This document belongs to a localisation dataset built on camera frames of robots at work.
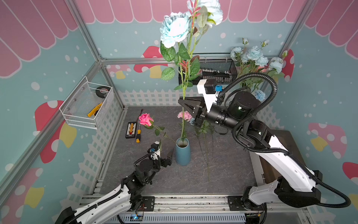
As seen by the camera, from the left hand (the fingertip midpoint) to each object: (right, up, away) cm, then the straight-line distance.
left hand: (167, 149), depth 78 cm
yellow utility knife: (-37, +21, -5) cm, 43 cm away
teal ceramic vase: (+9, -1, -3) cm, 10 cm away
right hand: (+8, +23, -32) cm, 40 cm away
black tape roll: (-38, +32, +2) cm, 50 cm away
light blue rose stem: (+23, +9, +25) cm, 35 cm away
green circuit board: (-17, -34, -6) cm, 38 cm away
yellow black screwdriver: (-24, +5, +24) cm, 35 cm away
